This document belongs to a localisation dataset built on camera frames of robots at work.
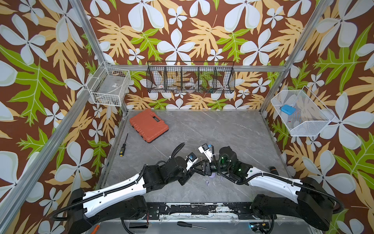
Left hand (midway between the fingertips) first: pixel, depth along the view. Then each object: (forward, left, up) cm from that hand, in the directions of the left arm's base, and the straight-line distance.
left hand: (191, 166), depth 73 cm
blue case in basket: (+32, -58, +10) cm, 67 cm away
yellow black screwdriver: (+14, +45, -14) cm, 49 cm away
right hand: (-2, 0, +1) cm, 3 cm away
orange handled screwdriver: (-26, +46, -14) cm, 54 cm away
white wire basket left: (+43, +50, +18) cm, 68 cm away
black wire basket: (+57, 0, +15) cm, 59 cm away
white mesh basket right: (+27, -63, +12) cm, 69 cm away
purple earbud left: (-3, -10, -16) cm, 19 cm away
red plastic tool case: (+39, +32, -16) cm, 53 cm away
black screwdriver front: (-23, +4, -16) cm, 29 cm away
